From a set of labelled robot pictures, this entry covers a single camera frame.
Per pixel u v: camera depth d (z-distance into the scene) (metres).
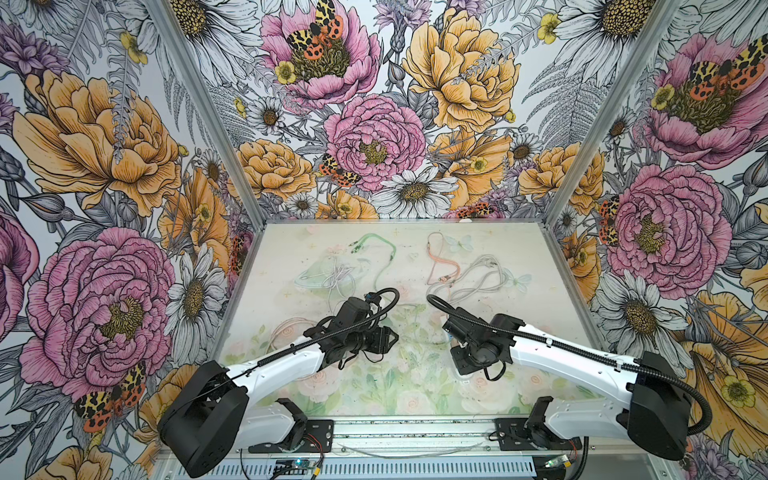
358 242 1.16
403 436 0.76
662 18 0.72
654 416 0.39
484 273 1.07
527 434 0.67
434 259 1.10
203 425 0.41
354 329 0.59
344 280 1.04
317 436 0.74
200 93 0.85
